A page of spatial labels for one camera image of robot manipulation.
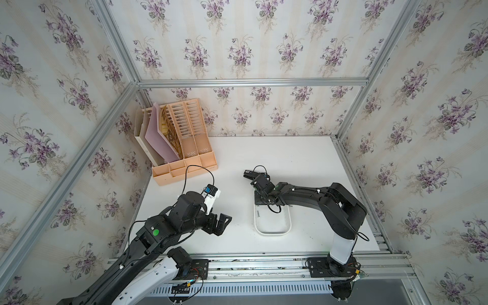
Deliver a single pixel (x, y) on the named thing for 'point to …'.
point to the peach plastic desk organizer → (173, 138)
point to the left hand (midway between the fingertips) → (224, 217)
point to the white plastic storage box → (269, 223)
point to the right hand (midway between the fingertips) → (260, 198)
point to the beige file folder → (141, 121)
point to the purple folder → (155, 140)
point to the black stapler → (251, 175)
